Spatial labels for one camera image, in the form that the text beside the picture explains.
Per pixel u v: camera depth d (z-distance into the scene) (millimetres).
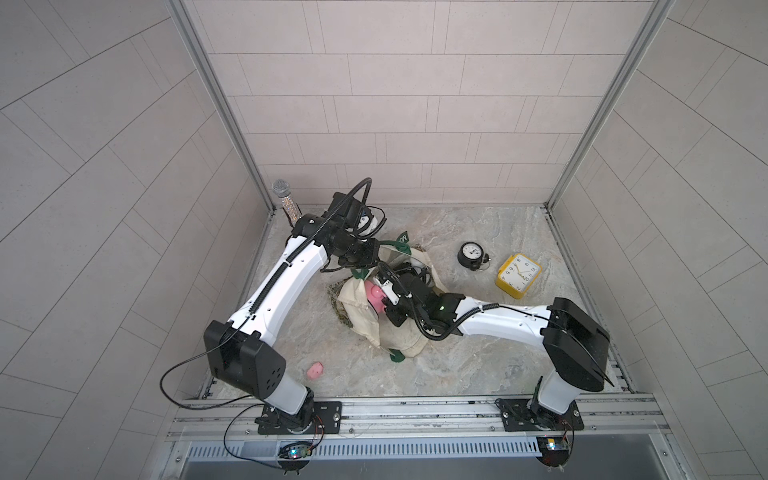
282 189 825
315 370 768
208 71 794
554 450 679
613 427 719
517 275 937
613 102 864
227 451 665
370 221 653
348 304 738
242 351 392
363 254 654
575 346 424
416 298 608
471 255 989
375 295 788
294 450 647
